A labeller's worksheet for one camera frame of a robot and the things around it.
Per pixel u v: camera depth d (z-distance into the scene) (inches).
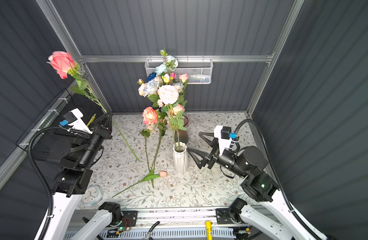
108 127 20.9
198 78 35.9
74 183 16.8
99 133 19.6
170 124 26.2
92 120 20.0
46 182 16.6
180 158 29.4
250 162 15.3
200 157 17.7
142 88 29.2
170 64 30.3
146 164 36.8
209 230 27.3
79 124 18.2
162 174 34.5
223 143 17.5
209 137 22.4
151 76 31.5
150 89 27.3
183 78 31.7
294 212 15.9
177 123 26.3
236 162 18.2
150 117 25.1
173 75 31.7
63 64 17.9
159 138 41.3
